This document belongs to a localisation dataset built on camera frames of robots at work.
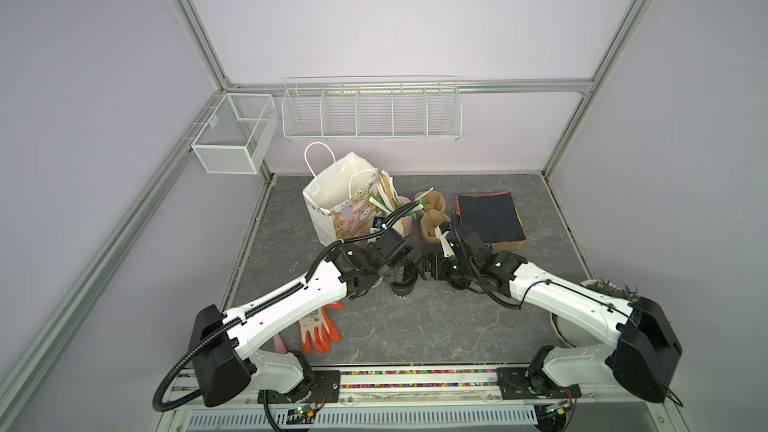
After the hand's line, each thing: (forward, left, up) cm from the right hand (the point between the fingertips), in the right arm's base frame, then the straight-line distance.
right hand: (425, 263), depth 81 cm
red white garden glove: (-14, +29, -11) cm, 34 cm away
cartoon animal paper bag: (+12, +22, +12) cm, 28 cm away
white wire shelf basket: (+48, +16, +16) cm, 53 cm away
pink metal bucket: (+17, +4, -4) cm, 18 cm away
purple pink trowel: (-17, +39, -12) cm, 45 cm away
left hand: (-2, +12, +4) cm, 13 cm away
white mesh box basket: (+47, +64, +8) cm, 80 cm away
